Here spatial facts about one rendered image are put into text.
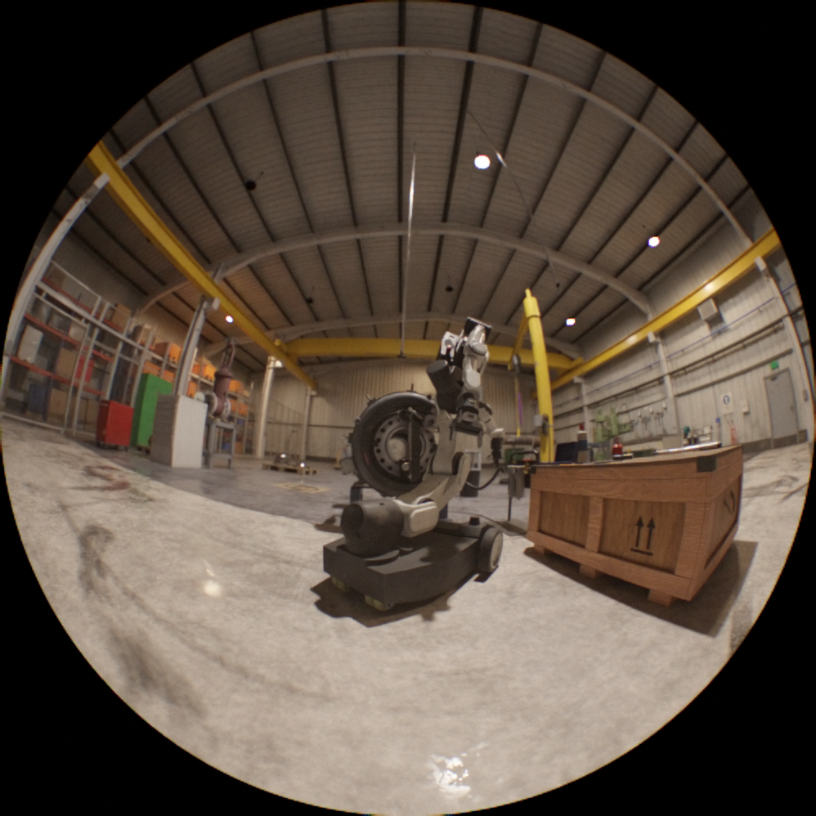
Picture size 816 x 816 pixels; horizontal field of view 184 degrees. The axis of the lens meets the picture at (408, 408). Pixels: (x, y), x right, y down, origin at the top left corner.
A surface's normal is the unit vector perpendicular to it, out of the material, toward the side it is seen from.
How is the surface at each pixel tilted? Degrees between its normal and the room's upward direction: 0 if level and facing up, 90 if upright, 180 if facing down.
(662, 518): 90
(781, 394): 90
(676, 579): 90
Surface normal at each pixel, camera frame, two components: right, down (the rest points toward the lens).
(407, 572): 0.54, -0.15
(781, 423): -1.00, -0.04
